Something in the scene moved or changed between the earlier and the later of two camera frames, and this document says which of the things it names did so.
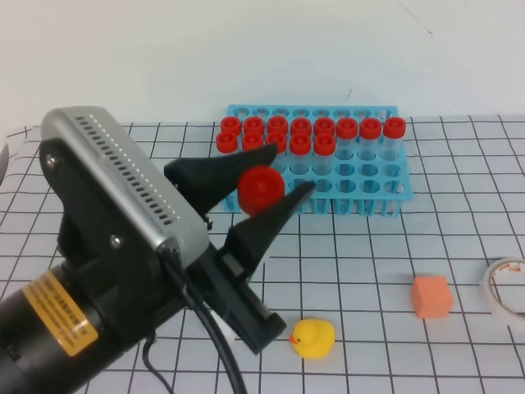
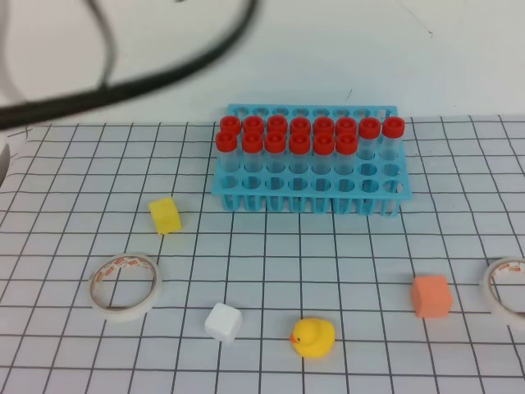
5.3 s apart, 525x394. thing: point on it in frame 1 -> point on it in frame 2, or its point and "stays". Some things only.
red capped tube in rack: (226, 142) stays
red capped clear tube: (259, 186) -> (346, 146)
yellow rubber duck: (312, 339) stays
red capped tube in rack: (301, 130) stays
